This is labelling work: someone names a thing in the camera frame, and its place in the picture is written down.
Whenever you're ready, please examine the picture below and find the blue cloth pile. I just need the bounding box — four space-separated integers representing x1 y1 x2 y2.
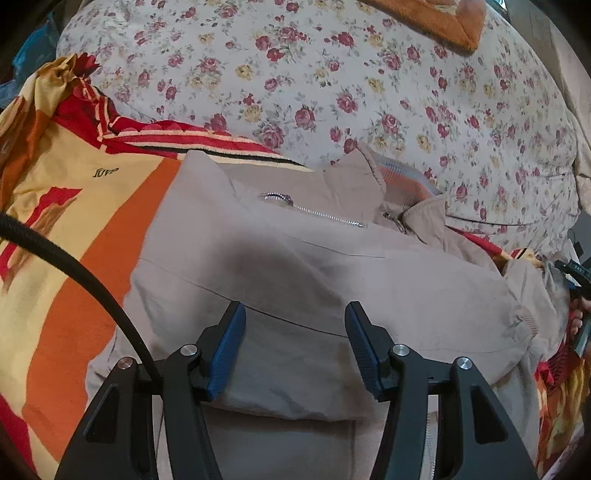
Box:
1 14 59 109

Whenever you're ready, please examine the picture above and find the black cable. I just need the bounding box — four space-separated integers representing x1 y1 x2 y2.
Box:
0 212 164 393

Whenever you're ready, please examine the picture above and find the beige zip jacket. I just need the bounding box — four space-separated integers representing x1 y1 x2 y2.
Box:
85 144 571 480

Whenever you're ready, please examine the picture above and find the orange red yellow blanket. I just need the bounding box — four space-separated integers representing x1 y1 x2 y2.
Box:
1 54 290 479

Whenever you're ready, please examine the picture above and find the floral white quilt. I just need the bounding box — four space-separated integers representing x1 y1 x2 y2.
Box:
57 1 580 255

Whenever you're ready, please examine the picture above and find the orange checkered pillow towel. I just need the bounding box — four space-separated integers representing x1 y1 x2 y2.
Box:
365 0 487 53

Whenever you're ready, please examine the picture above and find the person's right hand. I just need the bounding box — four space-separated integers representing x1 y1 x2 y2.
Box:
569 297 590 337

